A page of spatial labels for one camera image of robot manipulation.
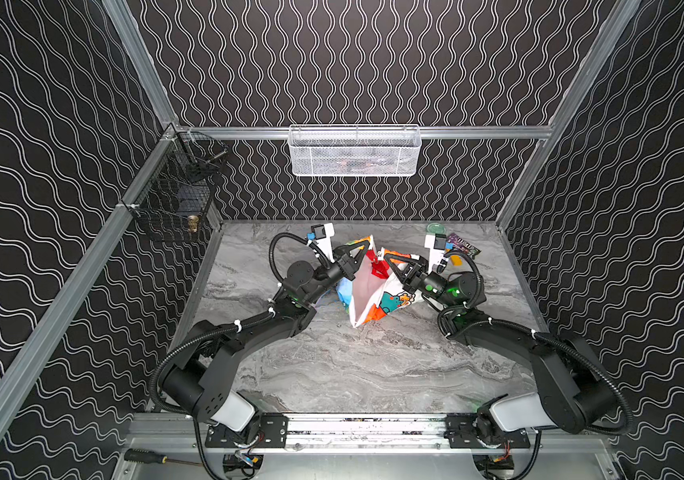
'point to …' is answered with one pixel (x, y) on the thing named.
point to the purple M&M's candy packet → (462, 245)
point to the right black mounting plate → (461, 433)
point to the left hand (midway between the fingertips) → (378, 244)
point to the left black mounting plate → (273, 433)
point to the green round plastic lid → (435, 228)
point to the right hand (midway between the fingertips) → (385, 258)
